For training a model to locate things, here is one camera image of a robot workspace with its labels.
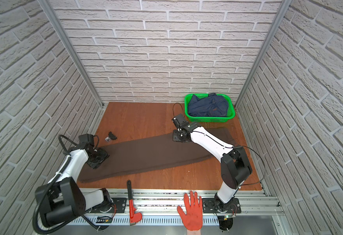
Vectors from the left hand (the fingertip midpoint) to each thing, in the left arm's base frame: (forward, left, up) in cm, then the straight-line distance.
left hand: (107, 155), depth 85 cm
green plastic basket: (+33, -83, +3) cm, 89 cm away
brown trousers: (+3, -16, -4) cm, 17 cm away
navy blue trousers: (+40, -70, +3) cm, 80 cm away
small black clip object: (+16, +3, -4) cm, 17 cm away
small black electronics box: (-31, -5, -9) cm, 32 cm away
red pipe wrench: (-30, -21, -4) cm, 37 cm away
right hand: (+9, -44, +6) cm, 46 cm away
